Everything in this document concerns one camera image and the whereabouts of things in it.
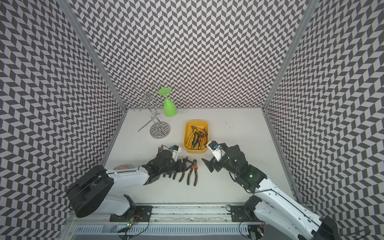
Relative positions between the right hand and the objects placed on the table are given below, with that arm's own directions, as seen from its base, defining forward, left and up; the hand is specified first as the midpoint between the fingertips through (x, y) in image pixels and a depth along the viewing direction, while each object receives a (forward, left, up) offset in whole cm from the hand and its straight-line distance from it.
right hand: (210, 154), depth 75 cm
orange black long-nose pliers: (0, +8, -17) cm, 19 cm away
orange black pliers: (-5, +12, -17) cm, 21 cm away
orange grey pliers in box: (+22, +3, -14) cm, 27 cm away
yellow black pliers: (+18, +11, -14) cm, 25 cm away
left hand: (-1, +11, -12) cm, 17 cm away
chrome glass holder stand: (+28, +35, -16) cm, 47 cm away
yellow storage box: (+25, +14, -15) cm, 32 cm away
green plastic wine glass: (+28, +23, +5) cm, 37 cm away
